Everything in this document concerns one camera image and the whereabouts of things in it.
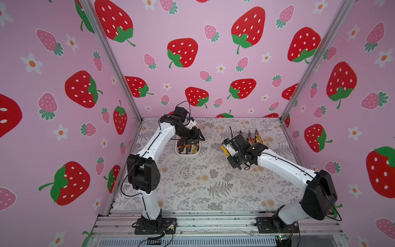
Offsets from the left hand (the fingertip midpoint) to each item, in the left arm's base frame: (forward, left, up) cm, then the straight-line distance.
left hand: (202, 140), depth 83 cm
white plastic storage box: (+1, +14, -18) cm, 22 cm away
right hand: (-6, -19, -8) cm, 21 cm away
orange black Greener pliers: (+16, -34, -18) cm, 42 cm away
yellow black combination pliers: (+19, -40, -19) cm, 48 cm away
